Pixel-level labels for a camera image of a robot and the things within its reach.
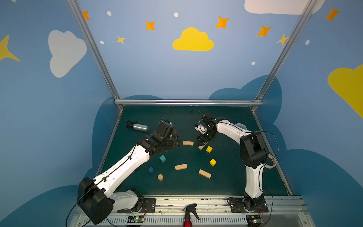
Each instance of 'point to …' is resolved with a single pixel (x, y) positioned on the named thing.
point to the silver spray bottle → (137, 126)
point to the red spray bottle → (189, 207)
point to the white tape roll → (274, 162)
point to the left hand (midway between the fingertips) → (180, 140)
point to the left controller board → (135, 219)
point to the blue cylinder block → (151, 169)
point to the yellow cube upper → (209, 149)
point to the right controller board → (253, 221)
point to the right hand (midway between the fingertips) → (204, 139)
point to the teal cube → (162, 158)
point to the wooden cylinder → (160, 177)
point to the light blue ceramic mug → (241, 125)
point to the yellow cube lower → (212, 162)
